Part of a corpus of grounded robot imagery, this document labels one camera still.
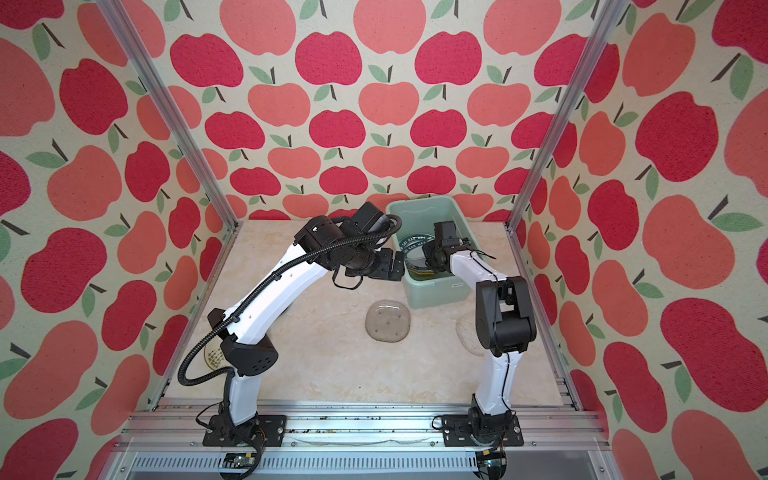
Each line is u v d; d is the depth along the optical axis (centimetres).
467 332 92
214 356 86
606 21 71
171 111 88
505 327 54
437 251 80
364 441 74
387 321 93
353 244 46
